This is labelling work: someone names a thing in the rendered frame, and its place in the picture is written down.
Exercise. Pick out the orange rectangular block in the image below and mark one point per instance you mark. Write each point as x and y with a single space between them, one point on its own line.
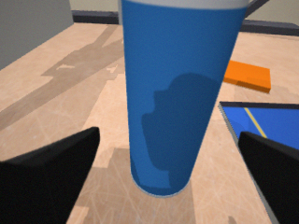
248 76

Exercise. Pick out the grey wall panel with window opening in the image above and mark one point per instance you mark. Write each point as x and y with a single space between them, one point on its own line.
27 24

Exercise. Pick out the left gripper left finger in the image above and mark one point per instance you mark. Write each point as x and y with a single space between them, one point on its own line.
43 185

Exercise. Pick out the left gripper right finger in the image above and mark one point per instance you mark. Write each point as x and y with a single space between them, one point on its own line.
275 169

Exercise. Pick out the blue notebook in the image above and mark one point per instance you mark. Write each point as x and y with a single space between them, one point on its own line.
279 122

